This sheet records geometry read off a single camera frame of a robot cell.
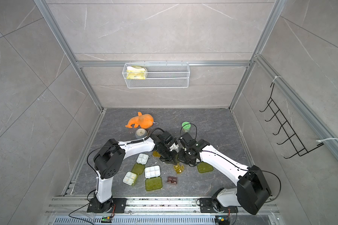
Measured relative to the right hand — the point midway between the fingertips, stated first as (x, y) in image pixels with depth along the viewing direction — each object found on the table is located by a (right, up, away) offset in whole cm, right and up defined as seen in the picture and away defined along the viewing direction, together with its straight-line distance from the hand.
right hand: (180, 160), depth 81 cm
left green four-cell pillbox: (-25, -2, +9) cm, 27 cm away
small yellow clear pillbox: (-1, -7, +5) cm, 8 cm away
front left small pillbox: (-30, -11, +2) cm, 32 cm away
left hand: (-1, -2, +3) cm, 4 cm away
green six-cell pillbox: (+15, -6, +5) cm, 17 cm away
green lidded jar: (+6, +19, +20) cm, 29 cm away
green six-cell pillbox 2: (-16, -13, +1) cm, 21 cm away
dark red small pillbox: (-5, -12, +1) cm, 13 cm away
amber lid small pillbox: (-16, 0, +12) cm, 20 cm away
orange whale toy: (-25, +23, +21) cm, 40 cm away
